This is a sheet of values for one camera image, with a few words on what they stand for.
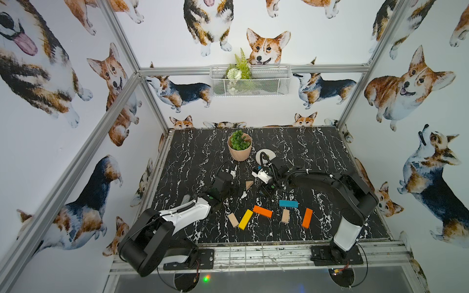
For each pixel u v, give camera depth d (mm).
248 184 943
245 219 838
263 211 861
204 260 735
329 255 676
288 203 885
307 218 839
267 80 924
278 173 735
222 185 665
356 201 481
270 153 1097
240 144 949
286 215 855
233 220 835
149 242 420
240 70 818
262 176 838
